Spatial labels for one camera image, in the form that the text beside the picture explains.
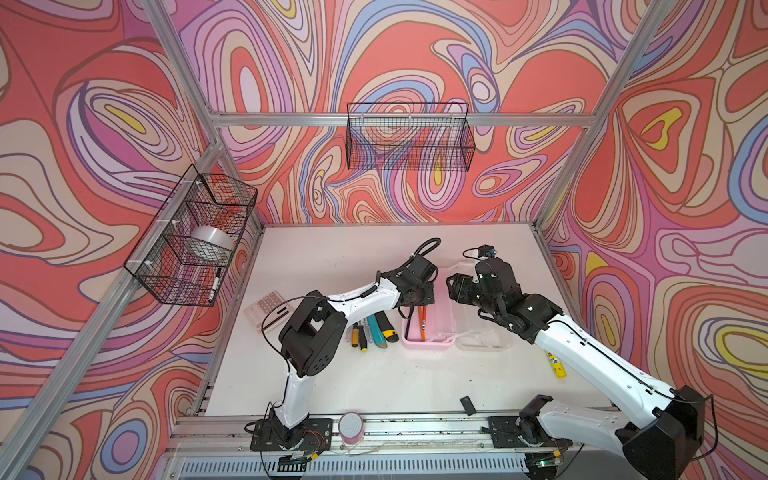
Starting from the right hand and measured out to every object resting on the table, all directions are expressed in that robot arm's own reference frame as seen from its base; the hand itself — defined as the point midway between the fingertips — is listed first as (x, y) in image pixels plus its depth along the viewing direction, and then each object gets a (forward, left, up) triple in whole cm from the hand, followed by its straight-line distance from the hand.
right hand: (458, 288), depth 79 cm
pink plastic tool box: (-4, +2, -13) cm, 14 cm away
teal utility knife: (-3, +23, -19) cm, 30 cm away
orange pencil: (0, +9, -11) cm, 14 cm away
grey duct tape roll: (+5, +61, +16) cm, 63 cm away
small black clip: (-25, -1, -19) cm, 32 cm away
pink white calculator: (+4, +61, -17) cm, 63 cm away
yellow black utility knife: (-2, +20, -18) cm, 27 cm away
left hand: (+5, +4, -12) cm, 14 cm away
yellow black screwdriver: (-6, +27, -18) cm, 33 cm away
